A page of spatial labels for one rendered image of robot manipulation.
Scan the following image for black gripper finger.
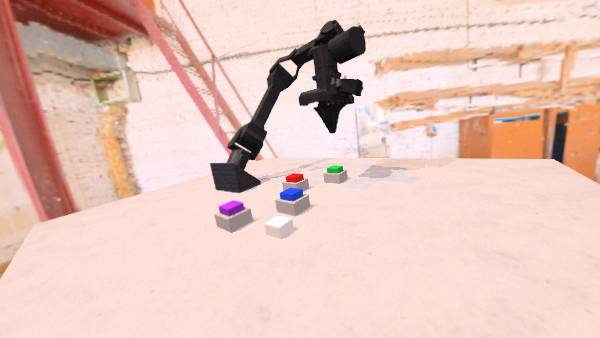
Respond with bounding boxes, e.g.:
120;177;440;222
313;104;340;133
334;104;346;133

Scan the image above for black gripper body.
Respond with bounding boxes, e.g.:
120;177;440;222
299;66;354;107

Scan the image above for blue button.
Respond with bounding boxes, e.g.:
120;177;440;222
275;188;311;217

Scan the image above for red button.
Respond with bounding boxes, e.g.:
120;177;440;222
282;174;309;191

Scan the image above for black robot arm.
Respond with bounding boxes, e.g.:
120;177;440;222
227;20;367;170

